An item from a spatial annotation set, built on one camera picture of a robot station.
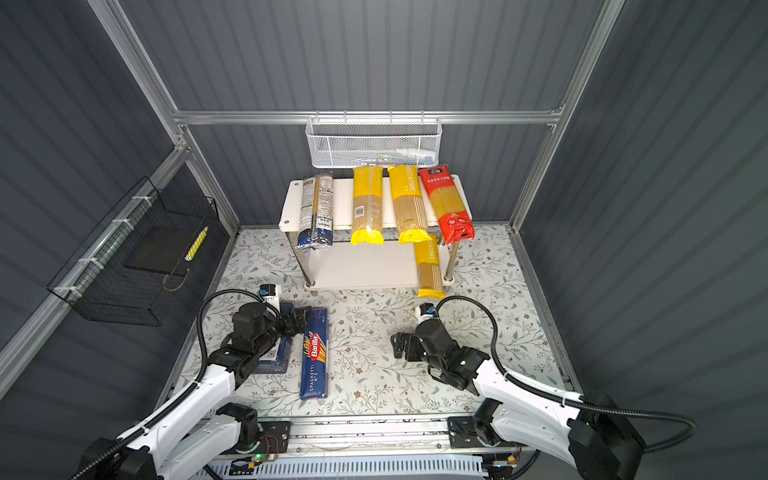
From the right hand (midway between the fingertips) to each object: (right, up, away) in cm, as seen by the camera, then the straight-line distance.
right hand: (407, 339), depth 82 cm
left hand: (-32, +8, +2) cm, 33 cm away
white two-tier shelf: (-5, +20, +16) cm, 26 cm away
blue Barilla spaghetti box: (-26, -5, +2) cm, 27 cm away
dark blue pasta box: (-36, -4, -3) cm, 36 cm away
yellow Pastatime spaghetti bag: (+8, +17, +13) cm, 23 cm away
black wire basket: (-68, +23, -9) cm, 73 cm away
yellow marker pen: (-56, +27, -4) cm, 62 cm away
